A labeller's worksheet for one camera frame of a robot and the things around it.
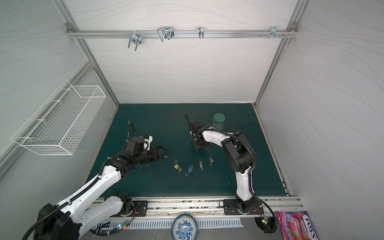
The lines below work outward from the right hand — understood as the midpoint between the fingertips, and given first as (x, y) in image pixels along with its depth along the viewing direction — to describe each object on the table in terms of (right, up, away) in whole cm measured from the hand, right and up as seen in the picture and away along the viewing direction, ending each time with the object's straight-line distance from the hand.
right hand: (201, 141), depth 98 cm
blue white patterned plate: (-9, -35, -30) cm, 47 cm away
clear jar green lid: (+12, +13, +1) cm, 18 cm away
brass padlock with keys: (-15, -13, -10) cm, 22 cm away
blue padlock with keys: (-7, -15, -12) cm, 20 cm away
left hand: (-20, -2, -18) cm, 26 cm away
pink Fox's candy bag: (+43, -34, -30) cm, 63 cm away
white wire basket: (-67, +13, -29) cm, 74 cm away
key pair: (0, -13, -9) cm, 16 cm away
